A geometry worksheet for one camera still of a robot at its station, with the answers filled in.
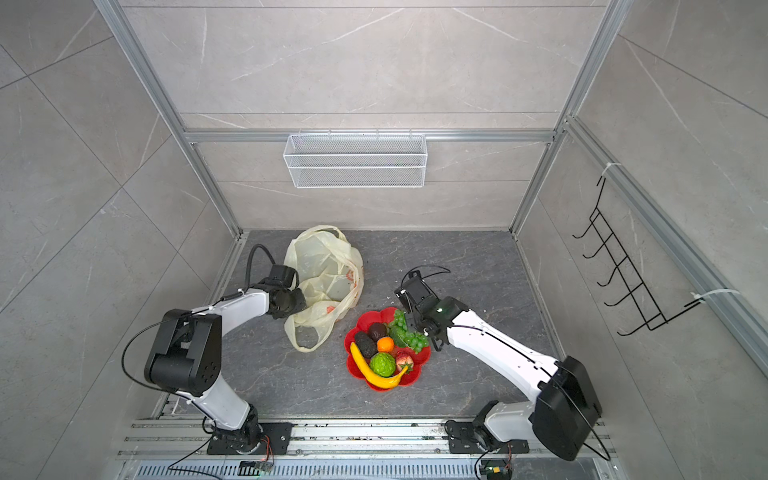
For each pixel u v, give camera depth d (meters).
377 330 0.88
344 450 0.73
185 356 0.47
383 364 0.80
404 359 0.82
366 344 0.85
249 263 0.72
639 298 0.64
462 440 0.73
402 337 0.85
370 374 0.79
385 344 0.85
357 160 1.00
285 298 0.78
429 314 0.60
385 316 0.93
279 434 0.73
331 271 1.06
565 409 0.39
